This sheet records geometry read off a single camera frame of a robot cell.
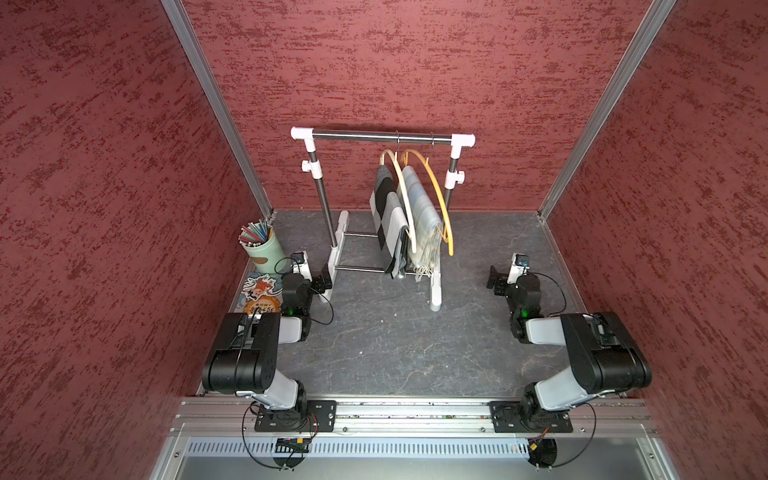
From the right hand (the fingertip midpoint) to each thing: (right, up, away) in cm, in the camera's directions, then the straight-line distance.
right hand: (505, 270), depth 94 cm
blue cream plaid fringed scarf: (-27, +14, -19) cm, 36 cm away
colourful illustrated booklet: (-81, -8, +3) cm, 81 cm away
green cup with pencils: (-78, +9, -4) cm, 79 cm away
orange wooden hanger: (-23, +11, -26) cm, 37 cm away
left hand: (-62, 0, -1) cm, 62 cm away
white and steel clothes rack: (-57, +11, +15) cm, 60 cm away
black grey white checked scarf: (-37, +15, -12) cm, 42 cm away
